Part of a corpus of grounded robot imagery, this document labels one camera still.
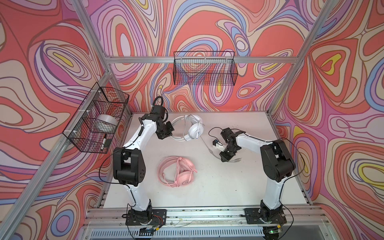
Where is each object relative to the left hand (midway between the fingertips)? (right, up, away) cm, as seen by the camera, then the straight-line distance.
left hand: (174, 131), depth 90 cm
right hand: (+33, -20, +4) cm, 39 cm away
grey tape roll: (-30, +4, -19) cm, 36 cm away
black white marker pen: (-32, -4, -18) cm, 37 cm away
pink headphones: (+1, -24, -2) cm, 24 cm away
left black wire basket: (-35, +5, -20) cm, 41 cm away
